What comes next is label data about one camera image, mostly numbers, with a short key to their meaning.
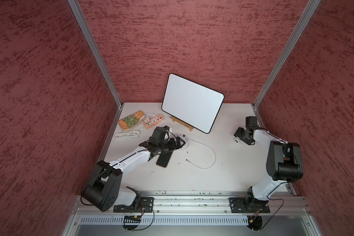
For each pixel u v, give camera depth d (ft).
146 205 2.40
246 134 2.44
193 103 3.14
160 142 2.29
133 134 3.28
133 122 3.45
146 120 3.32
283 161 1.57
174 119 3.52
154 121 3.49
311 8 2.34
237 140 3.11
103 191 1.37
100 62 3.04
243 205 2.39
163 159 2.96
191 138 3.33
